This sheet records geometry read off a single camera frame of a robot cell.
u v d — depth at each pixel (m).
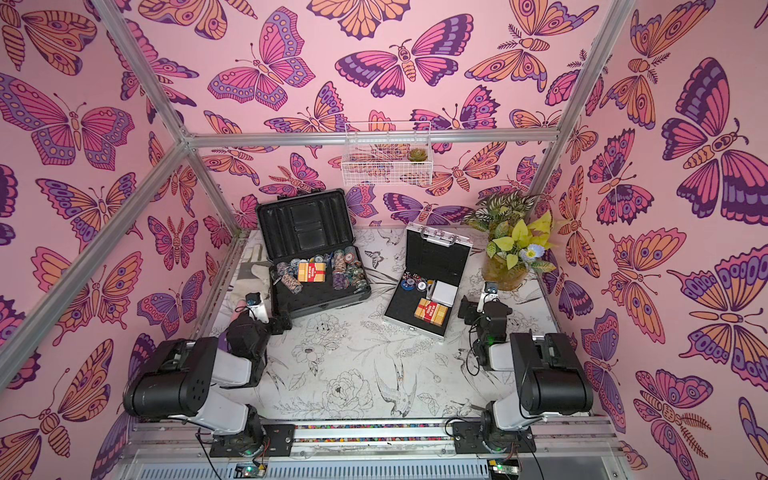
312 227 1.10
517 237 0.87
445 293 0.98
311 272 1.00
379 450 0.73
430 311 0.93
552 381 0.44
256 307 0.79
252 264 1.09
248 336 0.72
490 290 0.80
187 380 0.46
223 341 0.92
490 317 0.70
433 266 1.03
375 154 1.00
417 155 0.92
